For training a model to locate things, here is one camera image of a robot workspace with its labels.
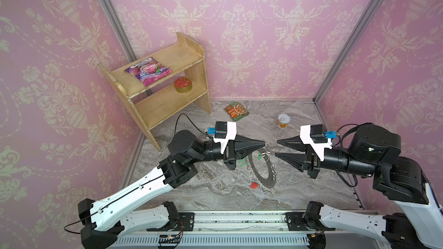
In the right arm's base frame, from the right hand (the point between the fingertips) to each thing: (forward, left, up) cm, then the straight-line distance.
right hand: (278, 145), depth 46 cm
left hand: (-2, +5, +2) cm, 6 cm away
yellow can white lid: (+41, -22, -40) cm, 61 cm away
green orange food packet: (+52, +6, -44) cm, 68 cm away
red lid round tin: (+52, +36, -20) cm, 66 cm away
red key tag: (-4, +5, -19) cm, 20 cm away
